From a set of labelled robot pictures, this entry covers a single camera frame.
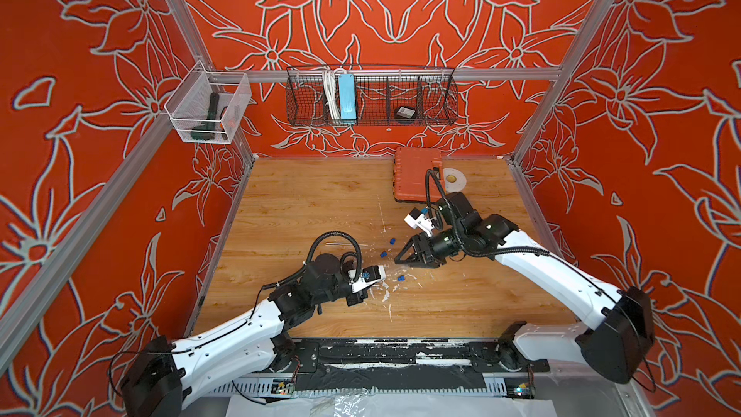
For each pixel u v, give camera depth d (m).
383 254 0.92
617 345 0.38
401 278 0.87
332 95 0.90
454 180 1.11
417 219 0.69
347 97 0.90
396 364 0.73
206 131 0.78
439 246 0.64
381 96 0.98
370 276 0.61
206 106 0.89
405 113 0.95
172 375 0.41
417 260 0.63
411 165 1.12
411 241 0.65
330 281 0.58
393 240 0.98
